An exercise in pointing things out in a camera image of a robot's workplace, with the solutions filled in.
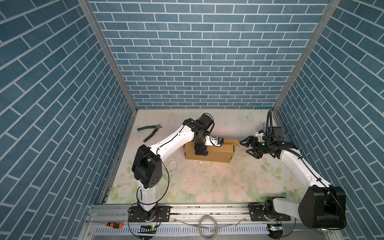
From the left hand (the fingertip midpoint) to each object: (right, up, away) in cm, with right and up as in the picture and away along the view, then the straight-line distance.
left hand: (205, 144), depth 85 cm
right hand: (+21, 0, -2) cm, 21 cm away
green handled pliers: (-34, +10, +23) cm, 43 cm away
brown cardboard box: (+9, -4, -5) cm, 11 cm away
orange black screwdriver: (-43, -35, -16) cm, 58 cm away
